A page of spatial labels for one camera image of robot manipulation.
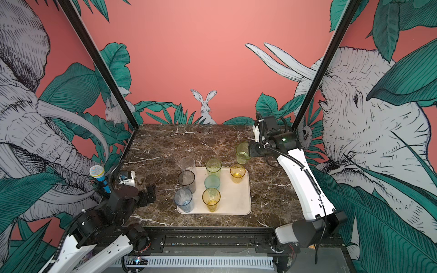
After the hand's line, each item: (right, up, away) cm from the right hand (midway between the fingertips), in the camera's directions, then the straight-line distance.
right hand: (250, 145), depth 74 cm
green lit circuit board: (-48, -48, -4) cm, 68 cm away
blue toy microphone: (-66, -11, -3) cm, 67 cm away
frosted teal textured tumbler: (-18, -20, +17) cm, 32 cm away
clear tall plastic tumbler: (-31, -10, +14) cm, 35 cm away
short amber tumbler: (-4, -16, +21) cm, 27 cm away
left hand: (-44, -17, -3) cm, 48 cm away
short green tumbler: (-2, -4, +7) cm, 9 cm away
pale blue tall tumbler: (-32, -26, +8) cm, 42 cm away
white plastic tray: (-6, -28, +14) cm, 32 cm away
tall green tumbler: (-17, -12, +14) cm, 25 cm away
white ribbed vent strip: (-16, -49, -4) cm, 52 cm away
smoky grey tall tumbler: (-30, -17, +8) cm, 35 cm away
